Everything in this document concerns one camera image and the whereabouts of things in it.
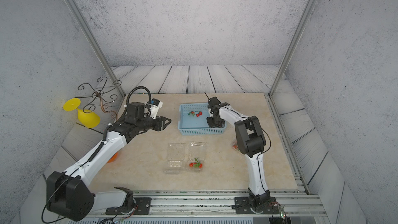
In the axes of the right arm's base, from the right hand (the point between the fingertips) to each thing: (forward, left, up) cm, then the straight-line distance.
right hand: (213, 124), depth 101 cm
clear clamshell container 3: (-14, -13, -3) cm, 19 cm away
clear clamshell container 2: (-20, +10, -3) cm, 23 cm away
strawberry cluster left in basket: (+9, +13, -1) cm, 16 cm away
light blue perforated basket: (+4, +14, -2) cm, 14 cm away
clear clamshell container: (-19, +22, -3) cm, 29 cm away
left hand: (-11, +22, +19) cm, 31 cm away
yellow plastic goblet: (-12, +62, +23) cm, 67 cm away
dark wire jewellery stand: (-2, +58, +30) cm, 65 cm away
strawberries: (-26, +9, 0) cm, 28 cm away
